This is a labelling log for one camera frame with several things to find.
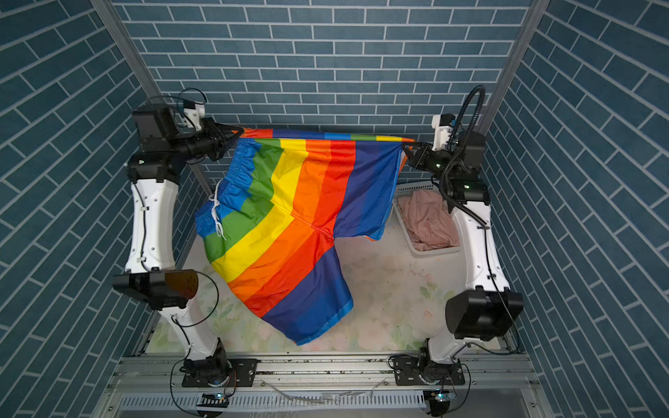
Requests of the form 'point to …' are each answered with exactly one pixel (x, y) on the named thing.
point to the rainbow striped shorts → (272, 205)
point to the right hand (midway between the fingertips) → (404, 141)
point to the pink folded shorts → (429, 222)
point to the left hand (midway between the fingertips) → (240, 128)
